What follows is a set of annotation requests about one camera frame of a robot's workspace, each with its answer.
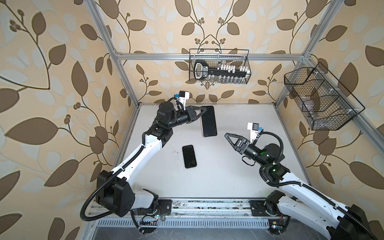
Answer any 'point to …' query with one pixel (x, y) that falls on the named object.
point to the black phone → (189, 156)
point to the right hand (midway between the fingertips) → (226, 138)
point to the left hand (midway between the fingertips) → (207, 109)
